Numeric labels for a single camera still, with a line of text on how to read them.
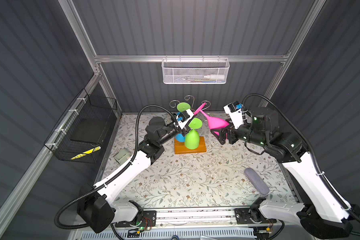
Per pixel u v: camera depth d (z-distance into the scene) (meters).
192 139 0.76
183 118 0.51
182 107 0.79
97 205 0.38
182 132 0.60
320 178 0.38
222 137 0.53
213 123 0.60
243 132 0.50
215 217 0.76
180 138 0.82
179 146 0.99
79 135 0.71
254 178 0.83
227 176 0.87
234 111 0.50
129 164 0.47
